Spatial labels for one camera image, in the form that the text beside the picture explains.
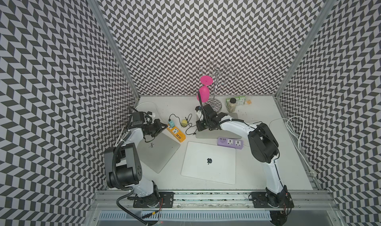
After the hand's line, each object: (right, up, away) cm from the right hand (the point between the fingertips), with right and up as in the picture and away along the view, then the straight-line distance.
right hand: (197, 126), depth 95 cm
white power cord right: (+68, 0, +7) cm, 69 cm away
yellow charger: (-9, +2, +4) cm, 10 cm away
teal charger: (-17, +2, -1) cm, 17 cm away
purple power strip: (+24, -10, -6) cm, 26 cm away
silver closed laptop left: (-23, -14, -8) cm, 29 cm away
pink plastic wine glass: (+4, +20, -8) cm, 22 cm away
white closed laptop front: (+7, -19, -11) cm, 23 cm away
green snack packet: (+31, +17, +13) cm, 38 cm away
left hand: (-19, +1, -6) cm, 19 cm away
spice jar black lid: (+24, +13, +8) cm, 28 cm away
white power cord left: (-34, +14, +20) cm, 42 cm away
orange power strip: (-13, -5, -1) cm, 14 cm away
